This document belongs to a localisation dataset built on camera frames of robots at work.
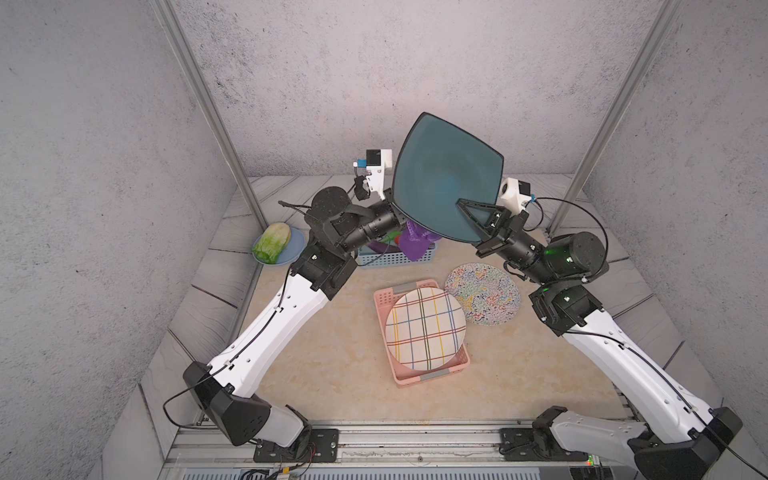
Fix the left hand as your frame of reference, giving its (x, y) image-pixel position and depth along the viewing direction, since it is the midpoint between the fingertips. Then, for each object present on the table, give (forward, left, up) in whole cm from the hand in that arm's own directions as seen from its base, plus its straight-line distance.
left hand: (449, 195), depth 49 cm
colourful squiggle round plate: (+16, -23, -55) cm, 62 cm away
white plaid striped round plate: (+3, 0, -51) cm, 51 cm away
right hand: (-4, -1, 0) cm, 4 cm away
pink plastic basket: (+14, +12, -51) cm, 54 cm away
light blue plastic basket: (+29, +16, -49) cm, 59 cm away
